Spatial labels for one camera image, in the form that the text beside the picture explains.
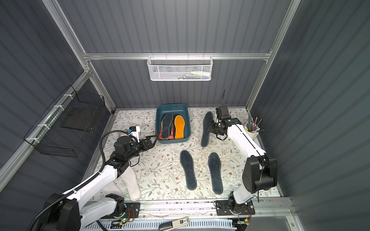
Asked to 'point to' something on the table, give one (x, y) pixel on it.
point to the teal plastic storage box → (182, 109)
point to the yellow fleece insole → (179, 124)
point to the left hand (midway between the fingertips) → (155, 139)
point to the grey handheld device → (166, 226)
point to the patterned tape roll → (120, 134)
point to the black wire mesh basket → (64, 127)
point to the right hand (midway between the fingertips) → (212, 128)
